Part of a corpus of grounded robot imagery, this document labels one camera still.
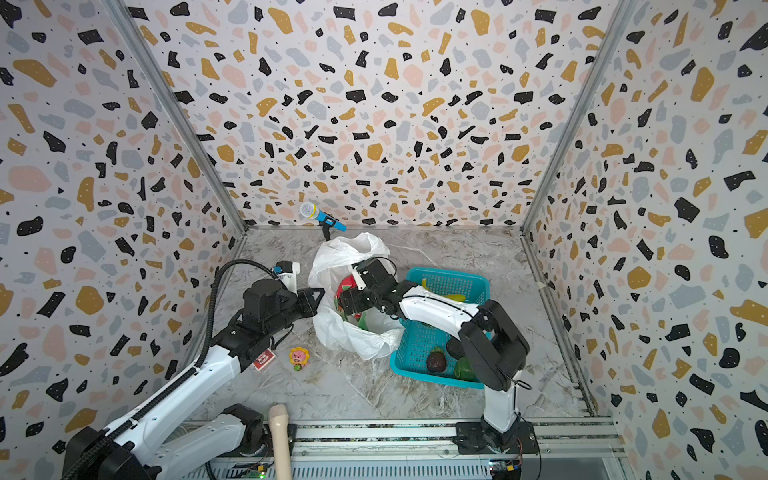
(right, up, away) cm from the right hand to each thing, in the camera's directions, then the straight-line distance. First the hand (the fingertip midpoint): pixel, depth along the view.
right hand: (345, 290), depth 85 cm
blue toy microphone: (-11, +23, +5) cm, 27 cm away
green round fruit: (+33, -20, -7) cm, 39 cm away
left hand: (-4, +2, -8) cm, 9 cm away
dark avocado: (+31, -17, 0) cm, 35 cm away
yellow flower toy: (-13, -18, -2) cm, 22 cm away
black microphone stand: (-10, +19, +15) cm, 26 cm away
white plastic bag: (0, +10, -13) cm, 17 cm away
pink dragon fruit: (+1, +2, 0) cm, 2 cm away
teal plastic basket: (+22, -19, +5) cm, 29 cm away
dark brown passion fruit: (+26, -19, -3) cm, 32 cm away
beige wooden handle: (-13, -33, -13) cm, 38 cm away
